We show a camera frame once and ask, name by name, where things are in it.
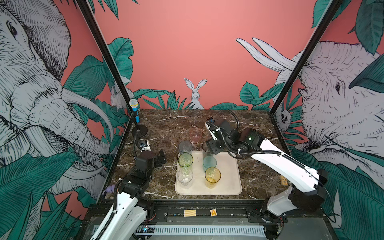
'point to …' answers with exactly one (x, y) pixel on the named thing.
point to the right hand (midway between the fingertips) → (209, 140)
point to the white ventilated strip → (211, 231)
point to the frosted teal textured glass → (208, 161)
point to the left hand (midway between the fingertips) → (154, 150)
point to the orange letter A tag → (213, 212)
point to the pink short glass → (195, 135)
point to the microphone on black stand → (143, 129)
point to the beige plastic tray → (229, 184)
